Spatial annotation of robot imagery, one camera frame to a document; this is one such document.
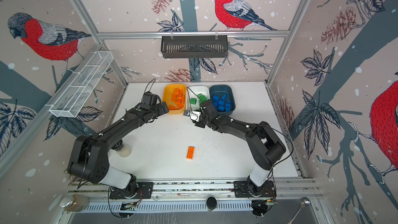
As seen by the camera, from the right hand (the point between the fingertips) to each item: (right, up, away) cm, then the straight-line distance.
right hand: (193, 115), depth 91 cm
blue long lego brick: (+21, +11, +18) cm, 29 cm away
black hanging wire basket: (-1, +45, +16) cm, 48 cm away
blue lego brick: (+18, +7, +16) cm, 25 cm away
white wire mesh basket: (-57, +9, -19) cm, 61 cm away
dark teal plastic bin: (+18, +16, +27) cm, 36 cm away
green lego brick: (+3, +12, +20) cm, 24 cm away
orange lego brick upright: (-2, -20, -5) cm, 21 cm away
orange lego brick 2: (-16, +4, +13) cm, 21 cm away
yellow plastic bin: (-15, +11, +20) cm, 27 cm away
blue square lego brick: (+15, +10, +17) cm, 24 cm away
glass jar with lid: (-49, -34, -27) cm, 65 cm away
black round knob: (+9, -32, -28) cm, 44 cm away
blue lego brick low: (+23, +3, +12) cm, 26 cm away
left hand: (-19, +4, -1) cm, 20 cm away
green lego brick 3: (-2, +8, +17) cm, 19 cm away
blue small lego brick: (+23, +7, +14) cm, 28 cm away
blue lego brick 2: (+18, +3, +13) cm, 22 cm away
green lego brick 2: (+5, +10, +17) cm, 20 cm away
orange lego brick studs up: (-11, +8, +16) cm, 21 cm away
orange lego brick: (-14, +15, +20) cm, 29 cm away
